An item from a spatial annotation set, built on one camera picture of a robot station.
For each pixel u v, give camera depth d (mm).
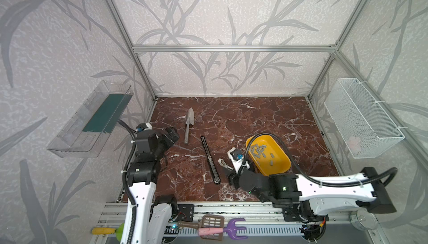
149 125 661
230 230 678
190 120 1050
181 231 703
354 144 722
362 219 678
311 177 458
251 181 459
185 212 733
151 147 510
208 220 722
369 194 406
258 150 937
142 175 470
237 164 541
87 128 642
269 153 908
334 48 937
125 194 439
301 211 640
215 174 820
